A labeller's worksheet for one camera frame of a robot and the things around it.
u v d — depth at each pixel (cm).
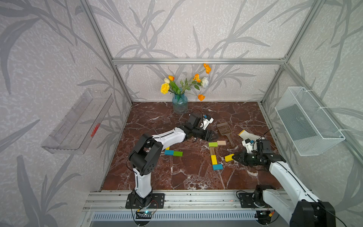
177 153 91
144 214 72
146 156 49
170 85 100
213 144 96
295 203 41
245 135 99
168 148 93
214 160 87
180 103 105
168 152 91
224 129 103
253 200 73
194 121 71
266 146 67
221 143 96
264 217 72
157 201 73
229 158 84
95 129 65
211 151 91
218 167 85
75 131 68
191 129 72
